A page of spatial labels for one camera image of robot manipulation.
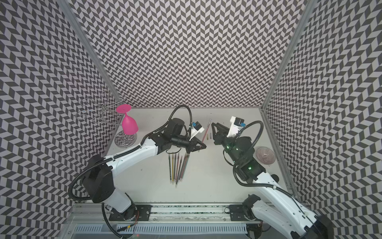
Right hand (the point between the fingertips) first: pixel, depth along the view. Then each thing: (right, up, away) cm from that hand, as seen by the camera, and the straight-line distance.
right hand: (213, 126), depth 68 cm
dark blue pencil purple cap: (-18, -26, +18) cm, 37 cm away
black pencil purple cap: (-21, -25, +20) cm, 38 cm away
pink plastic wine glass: (-46, 0, +14) cm, 48 cm away
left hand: (-4, -11, +6) cm, 13 cm away
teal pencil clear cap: (-15, -25, +20) cm, 36 cm away
